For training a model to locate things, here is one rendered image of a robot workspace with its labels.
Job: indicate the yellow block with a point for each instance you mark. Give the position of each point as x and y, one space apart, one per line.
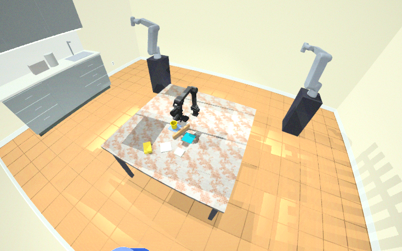
147 147

